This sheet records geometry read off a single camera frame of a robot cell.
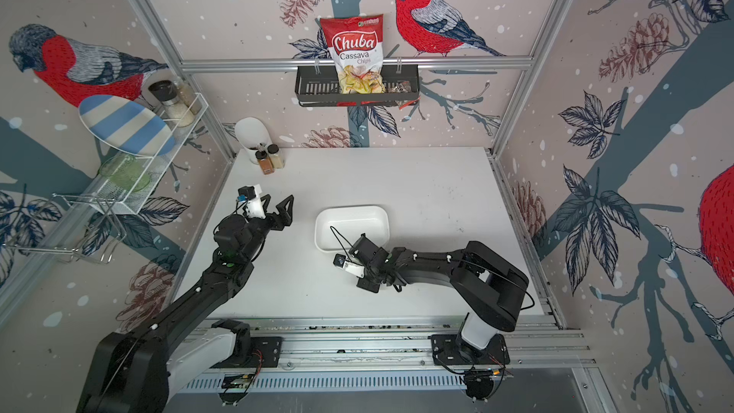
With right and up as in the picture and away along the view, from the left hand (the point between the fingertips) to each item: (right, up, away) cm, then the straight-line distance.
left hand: (285, 190), depth 80 cm
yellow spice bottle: (-13, +12, +31) cm, 36 cm away
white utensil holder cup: (-23, +21, +30) cm, 44 cm away
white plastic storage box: (+17, -9, -11) cm, 22 cm away
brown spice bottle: (-18, +10, +30) cm, 36 cm away
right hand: (+22, -25, +8) cm, 35 cm away
